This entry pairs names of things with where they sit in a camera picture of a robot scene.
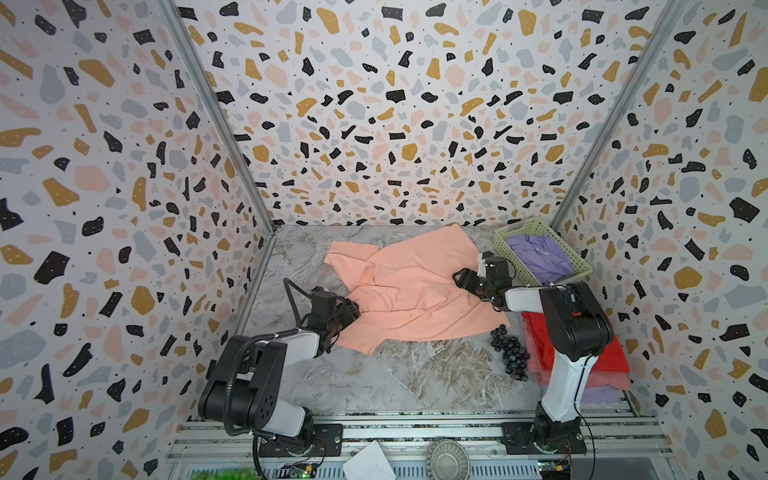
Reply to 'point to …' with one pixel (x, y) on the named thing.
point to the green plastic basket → (537, 226)
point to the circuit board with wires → (300, 469)
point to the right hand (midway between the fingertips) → (458, 272)
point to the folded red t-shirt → (611, 361)
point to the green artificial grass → (227, 474)
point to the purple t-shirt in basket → (542, 257)
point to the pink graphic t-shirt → (408, 291)
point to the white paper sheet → (369, 464)
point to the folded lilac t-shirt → (592, 395)
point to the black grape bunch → (515, 357)
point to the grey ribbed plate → (448, 460)
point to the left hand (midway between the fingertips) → (351, 306)
